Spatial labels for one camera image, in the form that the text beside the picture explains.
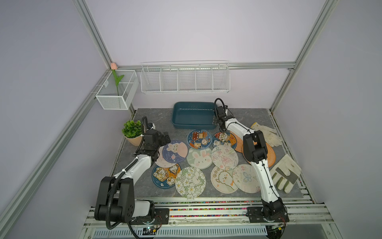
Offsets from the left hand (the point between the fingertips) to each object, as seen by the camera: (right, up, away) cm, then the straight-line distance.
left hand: (161, 135), depth 89 cm
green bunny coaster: (+24, -15, +5) cm, 29 cm away
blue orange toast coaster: (+3, -25, -3) cm, 25 cm away
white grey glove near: (+77, -21, -1) cm, 80 cm away
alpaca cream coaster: (+36, -26, -4) cm, 45 cm away
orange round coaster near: (+70, -14, +7) cm, 72 cm away
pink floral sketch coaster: (+39, -14, +5) cm, 42 cm away
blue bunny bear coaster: (+42, -3, +14) cm, 44 cm away
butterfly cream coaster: (+50, -25, -3) cm, 56 cm away
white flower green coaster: (+18, -27, -5) cm, 33 cm away
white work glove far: (+75, -2, +15) cm, 76 cm away
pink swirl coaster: (-1, -17, +2) cm, 17 cm away
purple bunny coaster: (+7, -11, +7) cm, 15 cm away
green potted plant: (-19, +2, +2) cm, 19 cm away
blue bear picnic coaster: (+23, -4, +13) cm, 27 cm away
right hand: (+39, +11, +20) cm, 45 cm away
